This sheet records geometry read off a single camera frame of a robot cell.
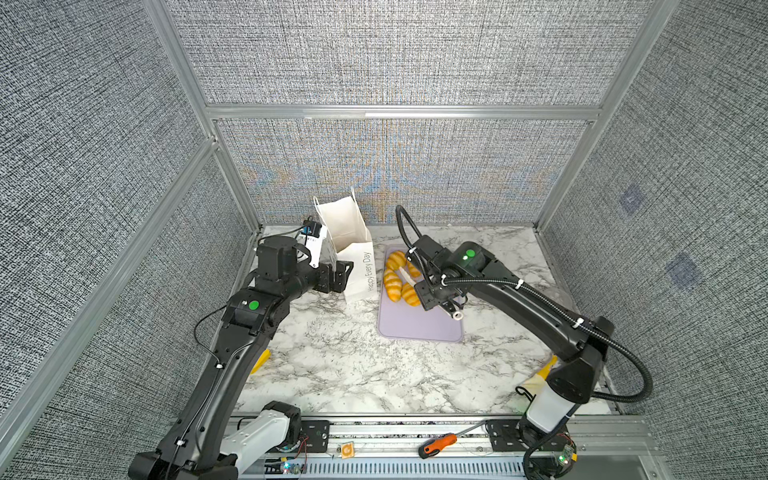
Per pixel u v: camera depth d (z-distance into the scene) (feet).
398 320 3.12
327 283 1.97
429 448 2.29
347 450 2.34
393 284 3.22
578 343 1.40
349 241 3.36
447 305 2.22
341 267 1.99
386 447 2.40
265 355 2.81
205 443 1.24
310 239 1.90
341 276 1.99
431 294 2.16
